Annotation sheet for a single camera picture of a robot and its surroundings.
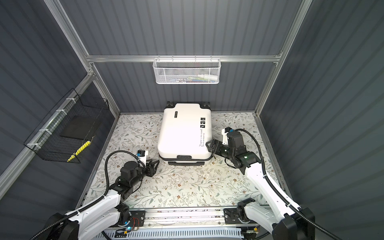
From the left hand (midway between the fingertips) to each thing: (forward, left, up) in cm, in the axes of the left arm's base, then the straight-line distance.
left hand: (155, 160), depth 85 cm
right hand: (0, -32, +12) cm, 34 cm away
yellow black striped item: (-2, +30, +19) cm, 35 cm away
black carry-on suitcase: (+11, -17, +13) cm, 24 cm away
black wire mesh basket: (+12, +38, +22) cm, 46 cm away
